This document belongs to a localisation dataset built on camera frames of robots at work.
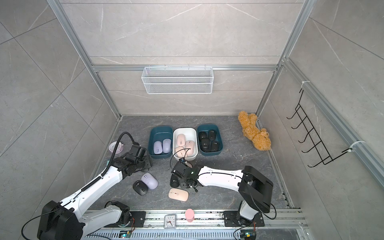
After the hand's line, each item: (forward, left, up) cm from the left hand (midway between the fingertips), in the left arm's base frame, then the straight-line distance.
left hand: (149, 159), depth 84 cm
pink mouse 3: (+14, -23, -6) cm, 28 cm away
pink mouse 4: (-17, -17, -8) cm, 25 cm away
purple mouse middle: (-10, -1, -8) cm, 13 cm away
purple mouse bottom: (+14, -7, -7) cm, 17 cm away
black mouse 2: (+23, -39, -8) cm, 46 cm away
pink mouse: (+18, -17, -7) cm, 26 cm away
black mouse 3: (+11, -33, -4) cm, 35 cm away
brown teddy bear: (+13, -69, -2) cm, 71 cm away
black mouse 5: (-10, -14, -7) cm, 19 cm away
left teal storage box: (+26, -1, -9) cm, 27 cm away
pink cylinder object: (-28, -23, -1) cm, 37 cm away
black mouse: (+22, -32, -7) cm, 40 cm away
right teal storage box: (+28, -35, -6) cm, 45 cm away
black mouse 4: (+13, -40, -9) cm, 43 cm away
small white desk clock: (-30, -13, -8) cm, 33 cm away
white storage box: (+24, -24, -8) cm, 34 cm away
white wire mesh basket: (+49, -17, +20) cm, 56 cm away
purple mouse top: (+12, -2, -7) cm, 14 cm away
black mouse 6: (-13, +5, -7) cm, 16 cm away
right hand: (-11, -21, -6) cm, 24 cm away
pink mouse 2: (+7, -17, -7) cm, 20 cm away
